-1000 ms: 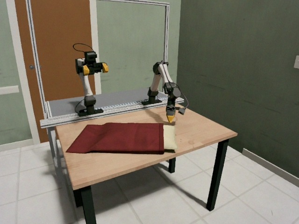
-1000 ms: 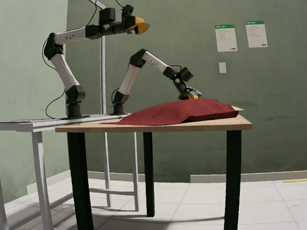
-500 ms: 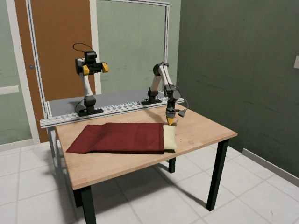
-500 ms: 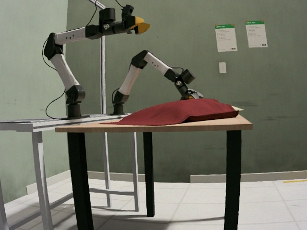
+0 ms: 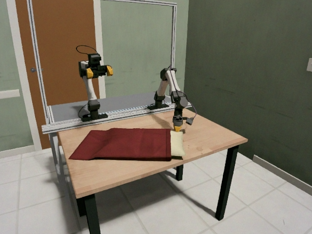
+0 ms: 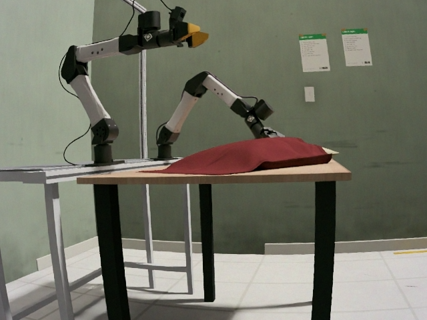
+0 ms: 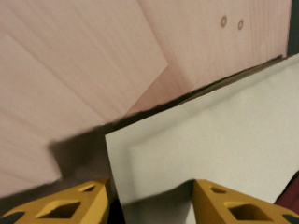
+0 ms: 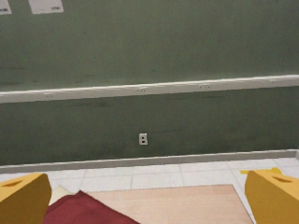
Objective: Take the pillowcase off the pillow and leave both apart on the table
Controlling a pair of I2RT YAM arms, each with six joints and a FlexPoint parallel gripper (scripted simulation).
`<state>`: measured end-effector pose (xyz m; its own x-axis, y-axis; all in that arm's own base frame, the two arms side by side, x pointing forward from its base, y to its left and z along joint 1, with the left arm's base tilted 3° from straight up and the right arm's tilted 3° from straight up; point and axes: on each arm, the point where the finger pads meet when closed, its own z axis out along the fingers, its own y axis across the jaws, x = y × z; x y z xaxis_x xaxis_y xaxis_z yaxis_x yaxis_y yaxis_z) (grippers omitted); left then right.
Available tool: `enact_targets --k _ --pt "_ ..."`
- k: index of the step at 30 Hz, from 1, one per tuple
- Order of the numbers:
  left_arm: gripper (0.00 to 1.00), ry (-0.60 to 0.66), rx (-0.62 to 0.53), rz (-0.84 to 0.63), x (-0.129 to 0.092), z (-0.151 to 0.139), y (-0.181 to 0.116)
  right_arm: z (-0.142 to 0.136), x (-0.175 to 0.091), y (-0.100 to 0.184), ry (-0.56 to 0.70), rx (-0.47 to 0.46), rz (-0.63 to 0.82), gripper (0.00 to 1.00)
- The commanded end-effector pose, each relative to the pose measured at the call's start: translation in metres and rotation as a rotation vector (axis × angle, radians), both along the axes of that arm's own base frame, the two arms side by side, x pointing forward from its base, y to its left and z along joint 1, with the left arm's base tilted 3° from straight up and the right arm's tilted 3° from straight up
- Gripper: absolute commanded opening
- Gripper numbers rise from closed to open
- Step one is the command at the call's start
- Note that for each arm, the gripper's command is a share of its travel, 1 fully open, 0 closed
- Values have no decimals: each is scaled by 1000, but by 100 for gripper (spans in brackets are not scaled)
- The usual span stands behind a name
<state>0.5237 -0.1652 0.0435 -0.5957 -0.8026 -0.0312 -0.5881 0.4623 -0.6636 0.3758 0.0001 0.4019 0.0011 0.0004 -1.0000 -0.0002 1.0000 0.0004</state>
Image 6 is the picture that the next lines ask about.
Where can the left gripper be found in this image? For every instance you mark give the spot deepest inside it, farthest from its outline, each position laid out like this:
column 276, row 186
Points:
column 259, row 133

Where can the dark red pillowcase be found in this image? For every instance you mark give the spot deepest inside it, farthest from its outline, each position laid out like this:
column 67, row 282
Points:
column 245, row 156

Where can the cream pillow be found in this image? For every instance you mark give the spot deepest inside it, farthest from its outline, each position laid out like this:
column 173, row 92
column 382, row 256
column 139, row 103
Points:
column 329, row 151

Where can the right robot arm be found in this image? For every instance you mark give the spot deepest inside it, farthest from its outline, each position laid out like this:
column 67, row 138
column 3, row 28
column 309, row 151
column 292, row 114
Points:
column 76, row 74

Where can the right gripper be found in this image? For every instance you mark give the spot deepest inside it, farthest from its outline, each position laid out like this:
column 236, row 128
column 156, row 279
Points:
column 182, row 32

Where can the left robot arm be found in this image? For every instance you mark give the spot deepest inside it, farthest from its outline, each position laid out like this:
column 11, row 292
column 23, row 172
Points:
column 169, row 133

